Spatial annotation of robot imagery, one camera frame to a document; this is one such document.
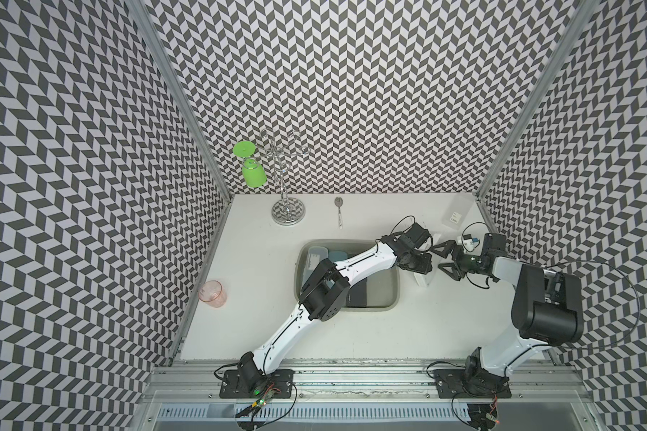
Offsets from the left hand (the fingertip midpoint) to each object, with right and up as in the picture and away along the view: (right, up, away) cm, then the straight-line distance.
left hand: (429, 270), depth 90 cm
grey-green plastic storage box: (-17, -7, -1) cm, 19 cm away
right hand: (+2, +4, +1) cm, 4 cm away
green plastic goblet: (-62, +35, +6) cm, 71 cm away
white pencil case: (-2, -3, -2) cm, 4 cm away
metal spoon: (-31, +25, +25) cm, 47 cm away
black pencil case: (-25, -7, -4) cm, 26 cm away
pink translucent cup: (-73, -7, -2) cm, 73 cm away
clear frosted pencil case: (-39, +5, +4) cm, 40 cm away
